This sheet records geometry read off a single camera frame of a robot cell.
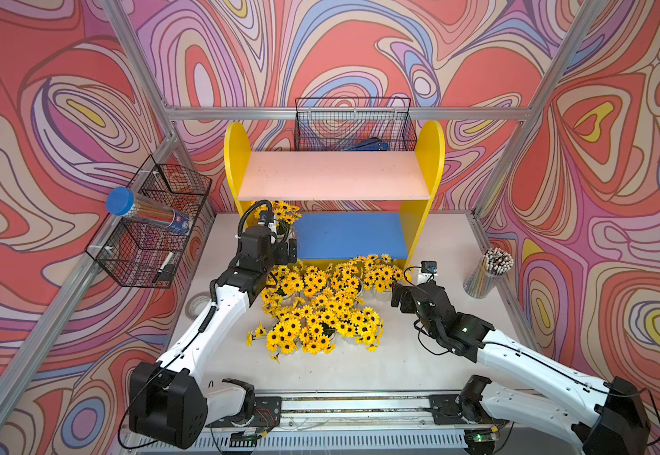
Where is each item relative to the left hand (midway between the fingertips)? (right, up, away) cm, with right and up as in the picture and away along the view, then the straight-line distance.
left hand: (283, 239), depth 81 cm
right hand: (+36, -15, -1) cm, 39 cm away
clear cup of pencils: (+62, -10, +3) cm, 63 cm away
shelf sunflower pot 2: (+9, -12, +1) cm, 15 cm away
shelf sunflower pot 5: (+3, -24, -9) cm, 26 cm away
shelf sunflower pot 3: (+19, -13, +3) cm, 23 cm away
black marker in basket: (-30, -7, -9) cm, 32 cm away
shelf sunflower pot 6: (+10, -23, -8) cm, 27 cm away
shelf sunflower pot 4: (+29, -10, +3) cm, 31 cm away
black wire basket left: (-36, -3, -6) cm, 36 cm away
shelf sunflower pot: (+1, +7, -2) cm, 7 cm away
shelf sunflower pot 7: (+23, -24, -6) cm, 34 cm away
